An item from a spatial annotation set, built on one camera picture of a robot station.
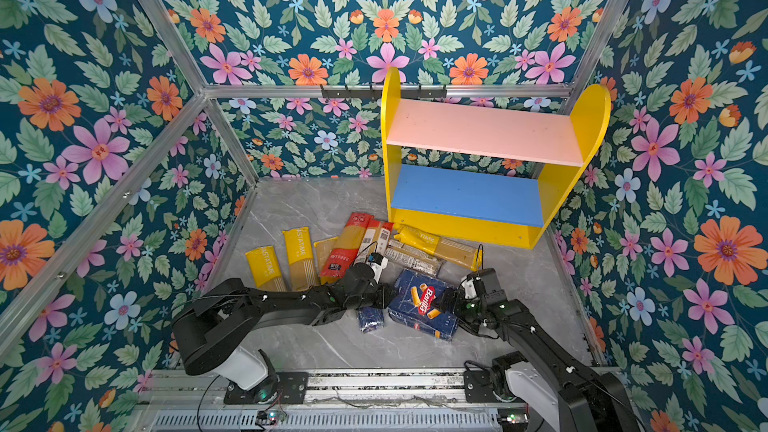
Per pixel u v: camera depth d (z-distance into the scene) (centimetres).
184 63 84
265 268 93
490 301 66
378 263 80
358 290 69
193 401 72
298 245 99
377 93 92
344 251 94
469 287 80
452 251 96
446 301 76
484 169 121
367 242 96
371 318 82
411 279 86
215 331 44
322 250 97
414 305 82
